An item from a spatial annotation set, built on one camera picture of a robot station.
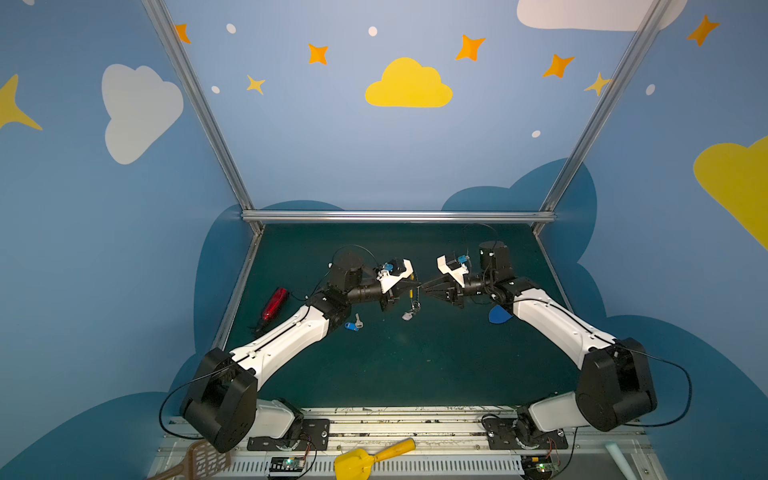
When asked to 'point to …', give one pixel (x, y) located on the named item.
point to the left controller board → (287, 464)
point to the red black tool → (274, 304)
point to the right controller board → (537, 467)
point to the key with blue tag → (354, 326)
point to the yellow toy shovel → (357, 463)
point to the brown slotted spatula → (204, 462)
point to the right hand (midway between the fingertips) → (429, 284)
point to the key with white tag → (408, 315)
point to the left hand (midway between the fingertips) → (420, 281)
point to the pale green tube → (620, 461)
